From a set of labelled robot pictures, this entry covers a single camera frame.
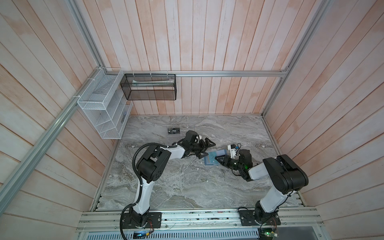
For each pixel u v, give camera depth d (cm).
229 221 74
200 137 95
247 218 73
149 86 89
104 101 69
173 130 101
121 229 68
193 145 84
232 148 88
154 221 72
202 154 97
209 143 87
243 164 76
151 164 55
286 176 48
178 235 70
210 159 94
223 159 86
